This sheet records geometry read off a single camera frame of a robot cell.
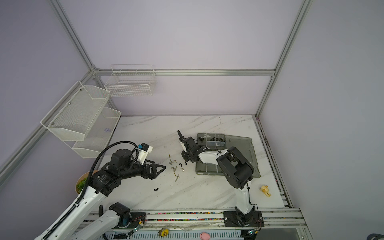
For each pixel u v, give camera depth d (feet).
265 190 2.62
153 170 2.02
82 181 2.46
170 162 3.12
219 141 3.39
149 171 2.05
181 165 3.05
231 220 2.38
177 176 2.90
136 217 2.45
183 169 2.98
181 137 2.68
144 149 2.09
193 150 2.49
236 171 1.67
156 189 2.74
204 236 2.26
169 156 3.21
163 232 2.25
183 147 2.88
